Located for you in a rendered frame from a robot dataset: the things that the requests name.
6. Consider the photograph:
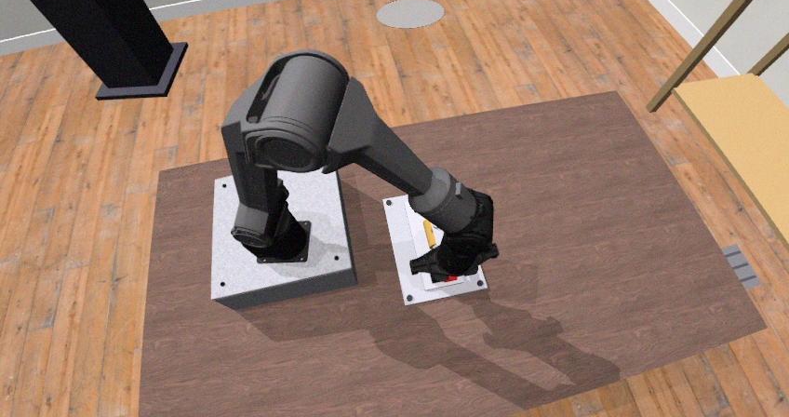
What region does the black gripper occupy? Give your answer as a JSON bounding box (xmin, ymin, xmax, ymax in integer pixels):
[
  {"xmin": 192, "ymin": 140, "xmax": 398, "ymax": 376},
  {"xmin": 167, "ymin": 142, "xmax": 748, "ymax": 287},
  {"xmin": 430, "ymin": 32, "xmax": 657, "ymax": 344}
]
[{"xmin": 409, "ymin": 243, "xmax": 500, "ymax": 282}]

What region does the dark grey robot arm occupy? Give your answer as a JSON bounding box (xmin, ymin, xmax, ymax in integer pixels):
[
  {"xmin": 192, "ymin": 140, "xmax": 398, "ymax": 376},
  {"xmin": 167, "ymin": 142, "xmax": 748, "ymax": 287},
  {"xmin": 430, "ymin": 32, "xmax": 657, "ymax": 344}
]
[{"xmin": 221, "ymin": 49, "xmax": 494, "ymax": 266}]

